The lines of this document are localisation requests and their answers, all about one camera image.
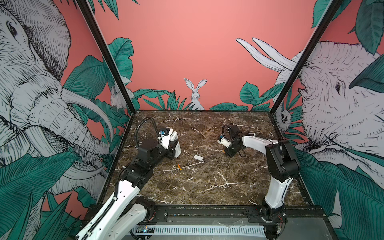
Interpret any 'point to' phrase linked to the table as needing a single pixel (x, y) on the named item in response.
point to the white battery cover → (198, 157)
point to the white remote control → (174, 144)
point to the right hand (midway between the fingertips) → (225, 150)
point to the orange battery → (179, 166)
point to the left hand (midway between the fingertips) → (176, 138)
